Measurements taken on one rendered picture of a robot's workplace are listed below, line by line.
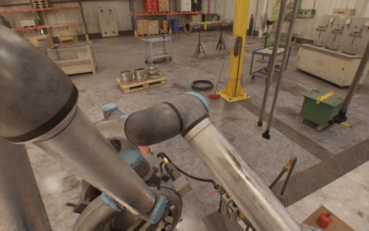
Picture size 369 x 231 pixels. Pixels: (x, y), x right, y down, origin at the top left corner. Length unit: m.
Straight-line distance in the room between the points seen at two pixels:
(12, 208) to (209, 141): 0.47
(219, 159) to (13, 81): 0.49
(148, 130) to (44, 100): 0.34
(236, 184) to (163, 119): 0.28
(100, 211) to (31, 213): 0.76
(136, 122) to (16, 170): 0.30
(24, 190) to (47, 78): 0.26
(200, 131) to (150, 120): 0.15
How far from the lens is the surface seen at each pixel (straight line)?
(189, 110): 0.59
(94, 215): 1.26
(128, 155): 0.75
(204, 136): 0.58
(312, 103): 3.86
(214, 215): 2.23
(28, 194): 0.49
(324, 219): 1.84
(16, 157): 0.44
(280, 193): 2.57
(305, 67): 7.18
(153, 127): 0.55
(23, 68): 0.28
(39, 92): 0.27
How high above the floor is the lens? 1.90
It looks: 30 degrees down
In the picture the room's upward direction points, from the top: 1 degrees counter-clockwise
